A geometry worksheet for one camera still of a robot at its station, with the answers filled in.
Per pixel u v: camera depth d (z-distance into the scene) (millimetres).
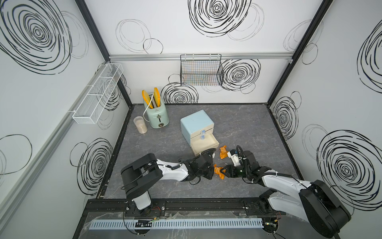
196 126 926
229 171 767
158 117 957
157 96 963
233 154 800
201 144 931
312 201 420
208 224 963
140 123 963
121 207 734
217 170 846
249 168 680
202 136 911
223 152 926
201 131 868
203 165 657
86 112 708
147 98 963
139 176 427
